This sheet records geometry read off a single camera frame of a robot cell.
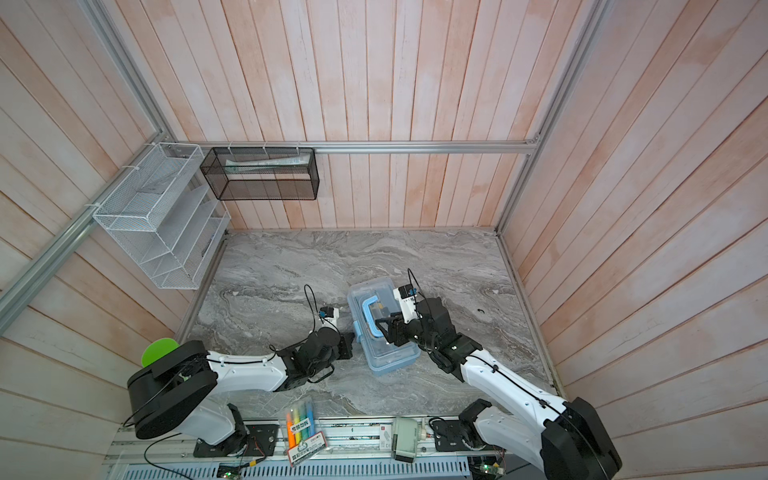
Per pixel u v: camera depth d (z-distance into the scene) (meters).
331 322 0.75
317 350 0.65
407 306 0.72
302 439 0.73
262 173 1.04
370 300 0.86
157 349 0.73
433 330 0.62
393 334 0.71
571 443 0.40
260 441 0.73
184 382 0.50
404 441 0.69
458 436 0.73
